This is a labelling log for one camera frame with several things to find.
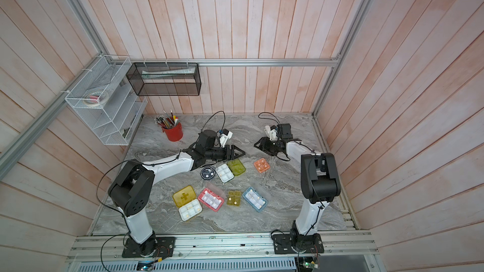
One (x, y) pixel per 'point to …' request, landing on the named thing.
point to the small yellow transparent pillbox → (234, 198)
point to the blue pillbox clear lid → (254, 199)
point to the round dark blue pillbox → (208, 173)
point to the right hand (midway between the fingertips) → (257, 145)
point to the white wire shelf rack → (115, 121)
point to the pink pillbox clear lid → (210, 199)
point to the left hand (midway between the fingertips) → (241, 157)
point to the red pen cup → (174, 133)
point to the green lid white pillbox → (227, 172)
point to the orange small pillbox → (261, 165)
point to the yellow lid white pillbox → (189, 205)
